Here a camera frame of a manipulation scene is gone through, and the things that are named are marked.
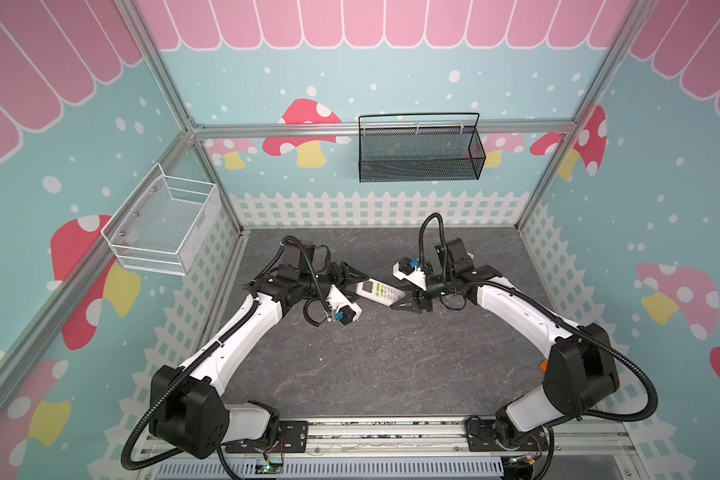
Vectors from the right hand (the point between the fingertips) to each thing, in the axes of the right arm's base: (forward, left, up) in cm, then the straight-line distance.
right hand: (394, 294), depth 79 cm
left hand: (+2, +9, +5) cm, 10 cm away
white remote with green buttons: (-1, +4, +3) cm, 5 cm away
